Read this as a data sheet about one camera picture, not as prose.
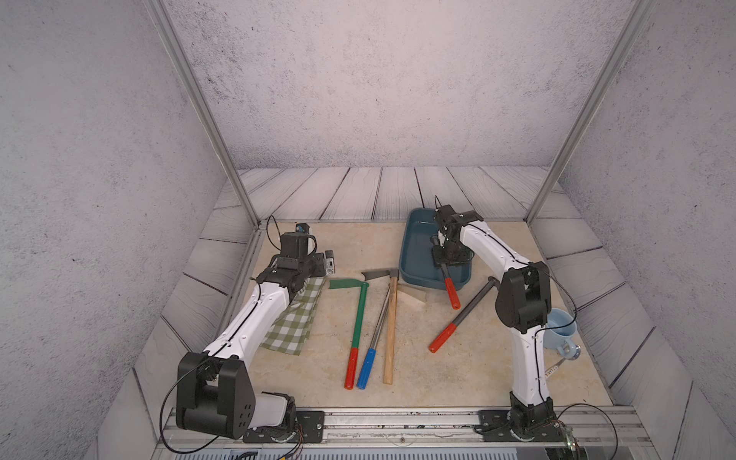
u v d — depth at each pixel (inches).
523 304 22.3
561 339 32.5
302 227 29.7
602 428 29.5
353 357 32.7
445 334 34.2
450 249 32.4
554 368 32.5
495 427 28.1
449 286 35.8
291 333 35.2
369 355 33.3
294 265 25.1
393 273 39.0
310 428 28.6
